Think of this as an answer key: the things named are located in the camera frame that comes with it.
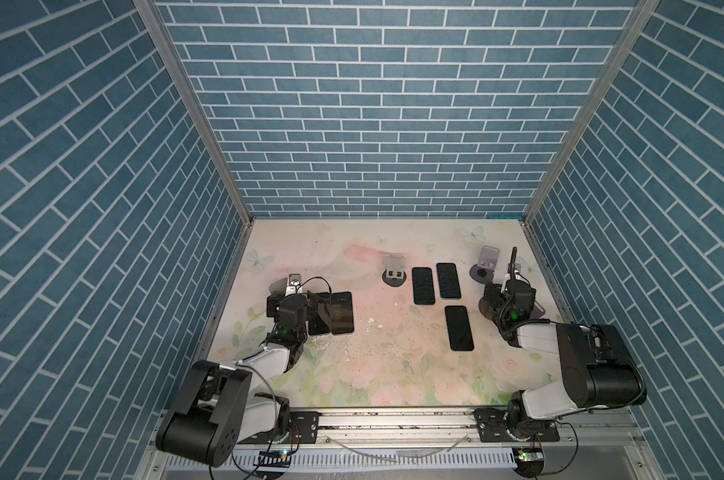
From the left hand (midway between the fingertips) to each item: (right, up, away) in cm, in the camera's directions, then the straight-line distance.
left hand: (293, 291), depth 90 cm
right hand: (+67, +3, +4) cm, 68 cm away
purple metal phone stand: (+63, +5, +15) cm, 65 cm away
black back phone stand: (+32, +4, +9) cm, 33 cm away
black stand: (-5, 0, +1) cm, 5 cm away
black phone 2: (+51, 0, +15) cm, 53 cm away
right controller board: (+64, -39, -16) cm, 76 cm away
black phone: (+41, -1, +10) cm, 43 cm away
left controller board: (0, -38, -17) cm, 42 cm away
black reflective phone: (+52, -12, +3) cm, 53 cm away
